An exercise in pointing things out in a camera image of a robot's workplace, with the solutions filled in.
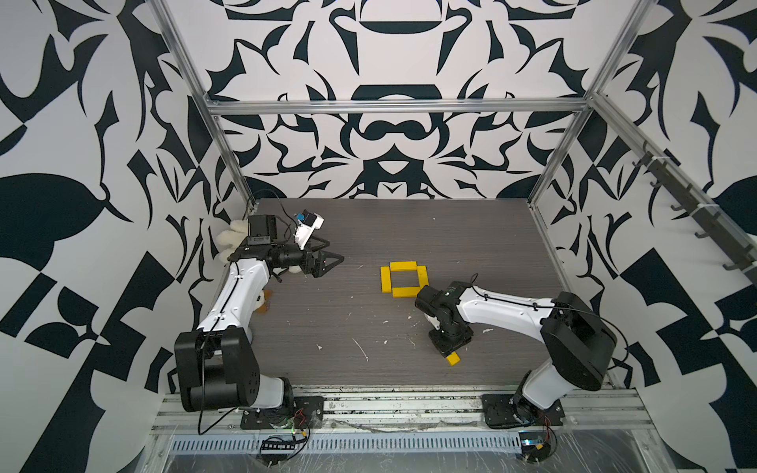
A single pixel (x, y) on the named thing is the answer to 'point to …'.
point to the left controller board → (274, 451)
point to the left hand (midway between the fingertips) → (330, 247)
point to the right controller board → (534, 445)
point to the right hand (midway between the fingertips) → (444, 345)
